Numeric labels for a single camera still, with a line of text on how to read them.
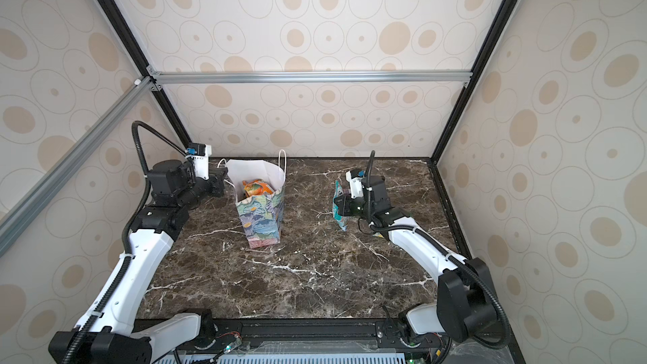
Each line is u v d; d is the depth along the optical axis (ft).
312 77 3.00
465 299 1.36
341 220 2.85
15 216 1.69
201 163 2.08
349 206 2.43
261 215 2.66
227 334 2.39
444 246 1.57
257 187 2.79
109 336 1.23
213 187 2.13
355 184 2.48
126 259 1.43
